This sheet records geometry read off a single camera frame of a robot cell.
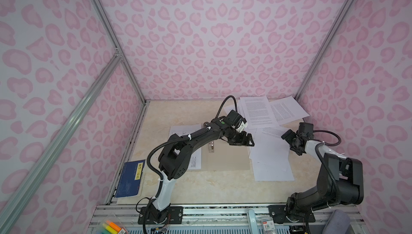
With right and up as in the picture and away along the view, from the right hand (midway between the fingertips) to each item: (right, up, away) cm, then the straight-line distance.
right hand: (289, 138), depth 93 cm
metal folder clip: (-45, -6, +2) cm, 46 cm away
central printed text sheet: (-12, +15, +21) cm, 28 cm away
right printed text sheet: (+9, +17, +21) cm, 29 cm away
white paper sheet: (-11, -11, -2) cm, 16 cm away
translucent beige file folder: (-43, -10, 0) cm, 44 cm away
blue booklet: (-87, -20, -10) cm, 90 cm away
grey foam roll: (+9, -33, -25) cm, 42 cm away
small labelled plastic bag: (-21, -34, -25) cm, 47 cm away
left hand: (-25, -1, -10) cm, 27 cm away
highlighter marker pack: (-89, -36, -23) cm, 99 cm away
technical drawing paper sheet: (-54, -12, -3) cm, 55 cm away
